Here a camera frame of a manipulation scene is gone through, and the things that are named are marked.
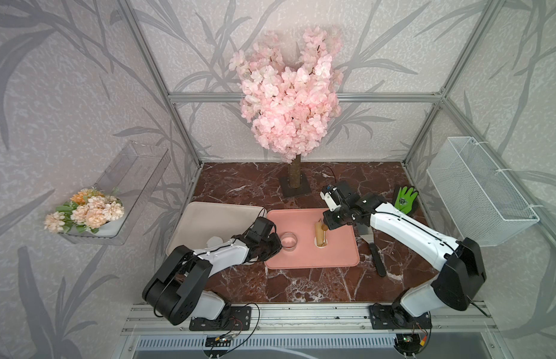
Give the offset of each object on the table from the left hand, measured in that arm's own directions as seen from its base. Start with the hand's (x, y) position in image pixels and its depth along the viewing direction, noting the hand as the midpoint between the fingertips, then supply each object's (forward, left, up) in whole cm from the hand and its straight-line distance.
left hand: (284, 246), depth 89 cm
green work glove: (+24, -57, 0) cm, 61 cm away
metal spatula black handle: (+6, -34, 0) cm, 35 cm away
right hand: (+6, -16, +13) cm, 21 cm away
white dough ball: (0, -13, +2) cm, 13 cm away
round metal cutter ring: (+3, -2, -1) cm, 3 cm away
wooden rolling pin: (+4, -14, +3) cm, 15 cm away
